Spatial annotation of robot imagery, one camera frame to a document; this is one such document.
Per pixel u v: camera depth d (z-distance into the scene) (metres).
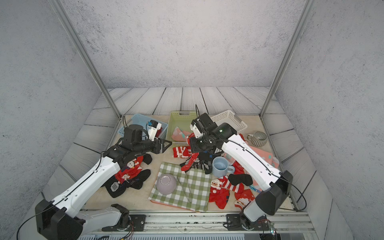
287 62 0.89
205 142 0.53
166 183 0.79
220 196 0.81
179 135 1.03
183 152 0.96
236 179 0.86
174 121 1.14
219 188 0.83
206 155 0.92
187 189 0.83
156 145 0.65
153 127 0.67
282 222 0.74
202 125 0.56
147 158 0.94
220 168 0.91
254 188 0.83
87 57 0.87
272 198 0.39
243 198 0.78
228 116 1.17
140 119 1.12
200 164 0.91
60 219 0.37
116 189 0.82
